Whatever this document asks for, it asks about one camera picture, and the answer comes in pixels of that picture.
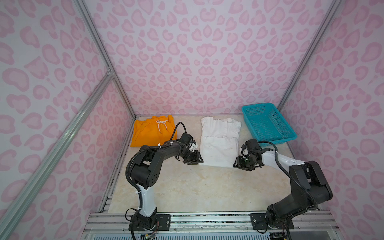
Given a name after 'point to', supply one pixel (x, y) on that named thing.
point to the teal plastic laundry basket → (266, 124)
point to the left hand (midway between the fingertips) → (202, 160)
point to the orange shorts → (153, 132)
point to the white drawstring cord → (159, 121)
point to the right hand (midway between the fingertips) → (237, 164)
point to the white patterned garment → (219, 142)
